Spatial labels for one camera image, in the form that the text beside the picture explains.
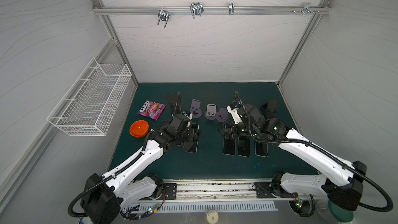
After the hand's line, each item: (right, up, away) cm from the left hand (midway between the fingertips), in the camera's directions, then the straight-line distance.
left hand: (196, 130), depth 79 cm
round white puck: (+6, -29, -21) cm, 36 cm away
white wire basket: (-49, +13, -11) cm, 52 cm away
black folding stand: (+47, +10, +19) cm, 51 cm away
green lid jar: (+55, -29, -19) cm, 65 cm away
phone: (+19, -11, +9) cm, 23 cm away
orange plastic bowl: (-36, -2, +13) cm, 38 cm away
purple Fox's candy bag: (-31, +9, +22) cm, 39 cm away
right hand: (+14, +5, -8) cm, 17 cm away
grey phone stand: (+8, +7, +19) cm, 22 cm away
